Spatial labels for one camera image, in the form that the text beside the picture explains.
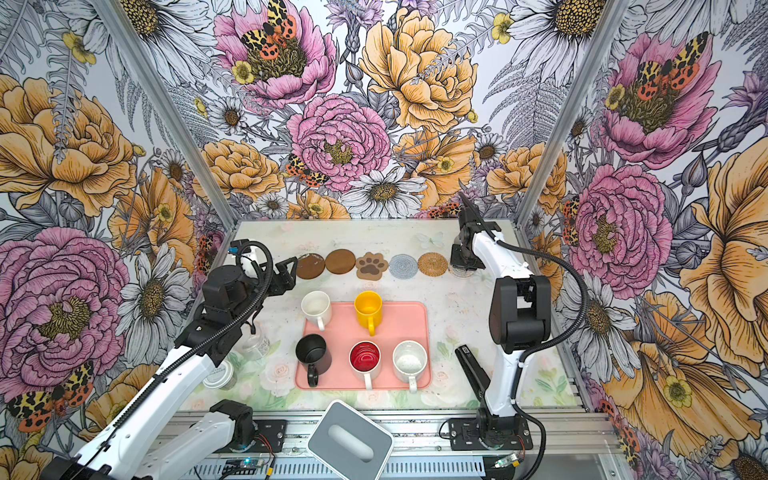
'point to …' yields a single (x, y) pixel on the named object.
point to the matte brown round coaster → (340, 261)
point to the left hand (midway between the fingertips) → (285, 270)
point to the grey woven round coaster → (402, 266)
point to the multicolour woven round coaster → (461, 272)
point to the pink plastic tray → (401, 321)
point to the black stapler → (472, 371)
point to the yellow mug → (368, 306)
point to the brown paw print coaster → (370, 267)
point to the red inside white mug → (364, 356)
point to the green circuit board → (244, 466)
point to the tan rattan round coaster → (432, 264)
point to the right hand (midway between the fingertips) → (464, 271)
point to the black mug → (313, 352)
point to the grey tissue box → (349, 444)
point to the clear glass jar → (254, 346)
